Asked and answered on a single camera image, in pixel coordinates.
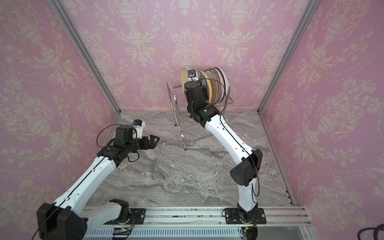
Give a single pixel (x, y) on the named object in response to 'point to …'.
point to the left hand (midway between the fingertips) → (153, 139)
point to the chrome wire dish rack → (190, 129)
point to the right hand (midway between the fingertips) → (200, 85)
